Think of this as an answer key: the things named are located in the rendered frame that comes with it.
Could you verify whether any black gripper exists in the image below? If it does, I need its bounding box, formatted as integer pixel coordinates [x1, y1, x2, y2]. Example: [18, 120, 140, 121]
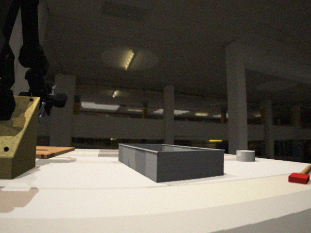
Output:
[19, 82, 68, 116]

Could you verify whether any grey cylinder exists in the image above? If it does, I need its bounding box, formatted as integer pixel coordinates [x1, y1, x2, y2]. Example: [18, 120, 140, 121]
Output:
[236, 150, 255, 162]

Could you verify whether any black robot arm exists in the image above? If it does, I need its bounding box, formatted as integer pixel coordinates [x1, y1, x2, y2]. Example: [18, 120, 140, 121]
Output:
[0, 0, 52, 121]

